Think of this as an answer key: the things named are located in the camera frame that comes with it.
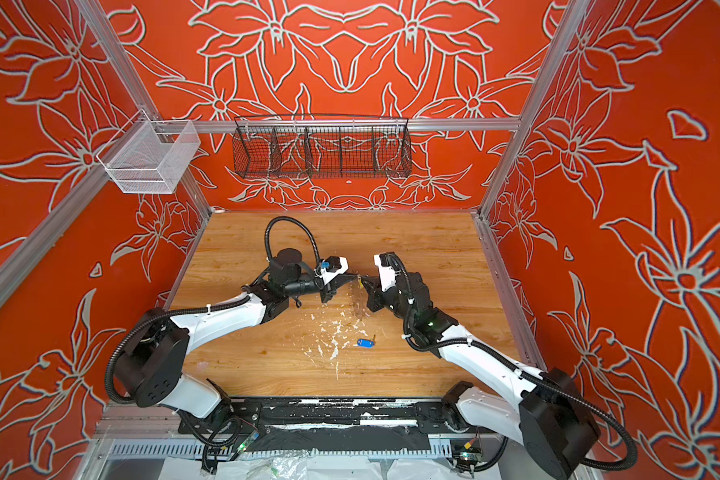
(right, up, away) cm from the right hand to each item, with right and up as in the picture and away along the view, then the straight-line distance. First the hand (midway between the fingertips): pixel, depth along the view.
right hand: (360, 277), depth 78 cm
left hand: (-2, +2, 0) cm, 3 cm away
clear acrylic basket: (-66, +36, +14) cm, 77 cm away
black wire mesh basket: (-14, +42, +22) cm, 49 cm away
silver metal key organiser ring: (0, -8, +12) cm, 14 cm away
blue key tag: (+3, -20, +7) cm, 22 cm away
